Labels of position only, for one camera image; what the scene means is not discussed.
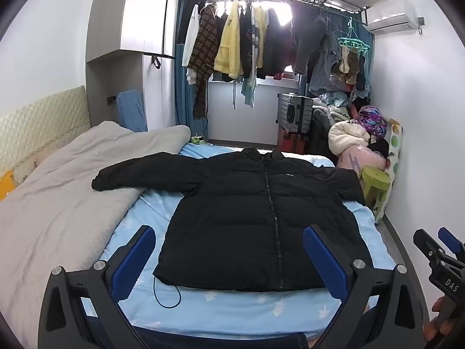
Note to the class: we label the denim clothes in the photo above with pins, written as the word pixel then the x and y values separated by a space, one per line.
pixel 325 69

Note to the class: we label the blue curtain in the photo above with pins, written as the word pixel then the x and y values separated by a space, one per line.
pixel 367 36
pixel 181 91

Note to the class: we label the black hanging clothes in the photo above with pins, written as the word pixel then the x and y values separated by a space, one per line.
pixel 276 47

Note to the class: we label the grey suitcase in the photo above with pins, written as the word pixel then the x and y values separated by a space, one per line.
pixel 294 112

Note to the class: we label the white hanging garment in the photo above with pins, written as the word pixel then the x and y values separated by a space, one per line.
pixel 189 40

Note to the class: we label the black puffer jacket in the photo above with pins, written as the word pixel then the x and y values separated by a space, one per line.
pixel 236 218

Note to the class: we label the yellow fleece jacket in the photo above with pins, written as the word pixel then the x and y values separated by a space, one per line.
pixel 229 43

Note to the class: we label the white wardrobe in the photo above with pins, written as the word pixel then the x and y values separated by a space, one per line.
pixel 138 14

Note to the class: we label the brown houndstooth coat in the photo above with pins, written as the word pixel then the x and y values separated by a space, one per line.
pixel 201 51

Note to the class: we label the yellow plush toy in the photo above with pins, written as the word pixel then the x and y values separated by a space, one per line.
pixel 6 187

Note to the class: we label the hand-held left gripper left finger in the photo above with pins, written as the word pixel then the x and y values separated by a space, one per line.
pixel 132 261

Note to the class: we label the teal hanging garment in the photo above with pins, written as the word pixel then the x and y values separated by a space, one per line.
pixel 249 91

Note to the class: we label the grey blanket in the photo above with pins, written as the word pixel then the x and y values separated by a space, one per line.
pixel 54 207

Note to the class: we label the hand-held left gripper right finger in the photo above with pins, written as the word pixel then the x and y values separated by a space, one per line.
pixel 325 261

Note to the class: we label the green plastic stool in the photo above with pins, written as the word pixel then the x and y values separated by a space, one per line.
pixel 374 185

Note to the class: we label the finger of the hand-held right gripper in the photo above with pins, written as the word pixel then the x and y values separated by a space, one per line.
pixel 449 239
pixel 427 243

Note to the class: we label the white fluffy blanket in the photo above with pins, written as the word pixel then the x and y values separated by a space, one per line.
pixel 347 136

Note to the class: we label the beige quilted headboard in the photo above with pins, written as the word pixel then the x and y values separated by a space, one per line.
pixel 36 116

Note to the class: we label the red suitcase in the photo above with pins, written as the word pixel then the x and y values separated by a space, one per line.
pixel 292 141

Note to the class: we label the green clip hanger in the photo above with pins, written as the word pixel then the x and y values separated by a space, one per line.
pixel 354 43

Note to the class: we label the person's right hand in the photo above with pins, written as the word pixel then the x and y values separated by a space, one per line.
pixel 436 330

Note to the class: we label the dotted cream board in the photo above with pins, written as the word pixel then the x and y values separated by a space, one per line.
pixel 394 152

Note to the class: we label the light blue printed bed sheet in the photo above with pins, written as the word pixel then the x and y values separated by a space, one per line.
pixel 218 309

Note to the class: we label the pink garment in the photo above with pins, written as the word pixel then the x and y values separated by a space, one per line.
pixel 358 158

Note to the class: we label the white air conditioner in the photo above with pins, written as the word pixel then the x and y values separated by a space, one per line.
pixel 394 16

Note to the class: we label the blue chair cover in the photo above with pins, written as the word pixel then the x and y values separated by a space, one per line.
pixel 132 111

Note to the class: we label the purple patterned garment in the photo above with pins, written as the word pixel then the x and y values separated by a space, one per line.
pixel 372 120

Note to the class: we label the black bag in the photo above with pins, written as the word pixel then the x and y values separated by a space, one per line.
pixel 319 134

